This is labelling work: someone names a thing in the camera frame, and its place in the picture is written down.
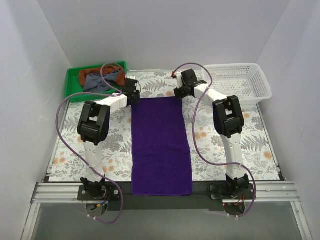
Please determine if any orange brown towel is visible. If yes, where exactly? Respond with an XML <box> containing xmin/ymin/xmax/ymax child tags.
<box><xmin>78</xmin><ymin>64</ymin><xmax>126</xmax><ymax>87</ymax></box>

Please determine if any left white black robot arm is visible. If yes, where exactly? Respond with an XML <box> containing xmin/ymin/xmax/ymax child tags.
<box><xmin>77</xmin><ymin>78</ymin><xmax>140</xmax><ymax>200</ymax></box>

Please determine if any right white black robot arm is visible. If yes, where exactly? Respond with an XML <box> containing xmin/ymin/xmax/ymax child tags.
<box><xmin>171</xmin><ymin>69</ymin><xmax>250</xmax><ymax>197</ymax></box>

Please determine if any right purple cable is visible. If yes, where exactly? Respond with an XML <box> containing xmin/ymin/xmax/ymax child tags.
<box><xmin>170</xmin><ymin>62</ymin><xmax>257</xmax><ymax>219</ymax></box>

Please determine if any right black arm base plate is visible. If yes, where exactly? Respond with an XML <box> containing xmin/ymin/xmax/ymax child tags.
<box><xmin>207</xmin><ymin>182</ymin><xmax>254</xmax><ymax>201</ymax></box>

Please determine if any white plastic basket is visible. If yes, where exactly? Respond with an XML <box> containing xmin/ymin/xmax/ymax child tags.
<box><xmin>202</xmin><ymin>63</ymin><xmax>272</xmax><ymax>105</ymax></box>

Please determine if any purple towel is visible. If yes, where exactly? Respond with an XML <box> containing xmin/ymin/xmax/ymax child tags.
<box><xmin>131</xmin><ymin>97</ymin><xmax>193</xmax><ymax>196</ymax></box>

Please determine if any floral table mat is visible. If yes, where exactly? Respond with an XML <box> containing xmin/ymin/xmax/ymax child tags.
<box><xmin>49</xmin><ymin>71</ymin><xmax>280</xmax><ymax>182</ymax></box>

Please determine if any aluminium frame rail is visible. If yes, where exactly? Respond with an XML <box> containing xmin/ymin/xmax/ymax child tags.
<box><xmin>22</xmin><ymin>181</ymin><xmax>312</xmax><ymax>240</ymax></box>

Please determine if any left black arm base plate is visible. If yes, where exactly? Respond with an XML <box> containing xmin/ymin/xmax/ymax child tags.
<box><xmin>77</xmin><ymin>182</ymin><xmax>121</xmax><ymax>202</ymax></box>

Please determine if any purple cable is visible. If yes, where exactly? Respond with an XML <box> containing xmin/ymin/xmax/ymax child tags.
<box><xmin>56</xmin><ymin>63</ymin><xmax>125</xmax><ymax>224</ymax></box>
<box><xmin>170</xmin><ymin>62</ymin><xmax>257</xmax><ymax>219</ymax></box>

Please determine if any green plastic tray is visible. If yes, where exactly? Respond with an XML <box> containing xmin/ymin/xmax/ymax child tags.
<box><xmin>64</xmin><ymin>60</ymin><xmax>130</xmax><ymax>104</ymax></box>

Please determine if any grey blue towel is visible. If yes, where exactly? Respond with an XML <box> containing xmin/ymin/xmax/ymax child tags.
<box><xmin>83</xmin><ymin>70</ymin><xmax>120</xmax><ymax>93</ymax></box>

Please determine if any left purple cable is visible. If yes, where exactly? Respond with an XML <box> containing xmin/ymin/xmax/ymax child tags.
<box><xmin>56</xmin><ymin>63</ymin><xmax>125</xmax><ymax>224</ymax></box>

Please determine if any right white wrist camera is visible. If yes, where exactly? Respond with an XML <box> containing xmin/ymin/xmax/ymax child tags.
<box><xmin>171</xmin><ymin>70</ymin><xmax>183</xmax><ymax>87</ymax></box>

